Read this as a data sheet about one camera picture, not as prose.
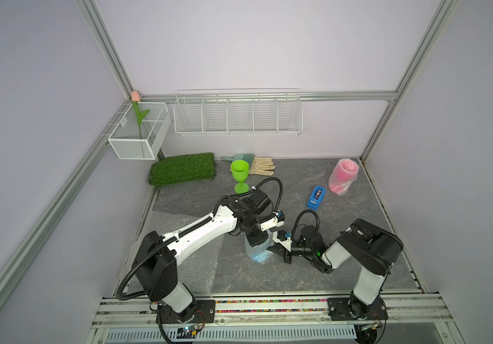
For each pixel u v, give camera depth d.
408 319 0.73
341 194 1.05
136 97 0.89
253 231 0.67
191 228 0.48
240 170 0.96
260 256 0.85
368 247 0.50
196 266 0.85
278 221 0.70
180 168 1.12
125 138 0.83
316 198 1.02
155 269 0.42
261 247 0.72
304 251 0.77
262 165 1.16
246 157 1.20
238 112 0.98
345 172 0.94
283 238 0.74
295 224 0.72
